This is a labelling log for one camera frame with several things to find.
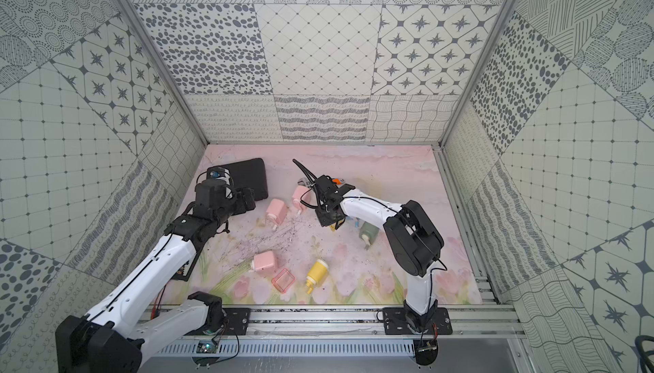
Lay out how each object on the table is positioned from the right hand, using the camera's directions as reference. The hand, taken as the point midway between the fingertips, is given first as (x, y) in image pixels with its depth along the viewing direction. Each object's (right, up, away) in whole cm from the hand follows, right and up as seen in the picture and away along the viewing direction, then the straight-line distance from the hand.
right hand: (330, 219), depth 92 cm
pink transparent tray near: (-15, -18, -10) cm, 26 cm away
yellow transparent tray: (+1, +1, -13) cm, 13 cm away
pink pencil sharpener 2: (-13, +9, +4) cm, 16 cm away
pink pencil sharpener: (-20, +3, -2) cm, 20 cm away
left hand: (-27, +11, -12) cm, 31 cm away
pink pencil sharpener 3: (-20, -11, -13) cm, 26 cm away
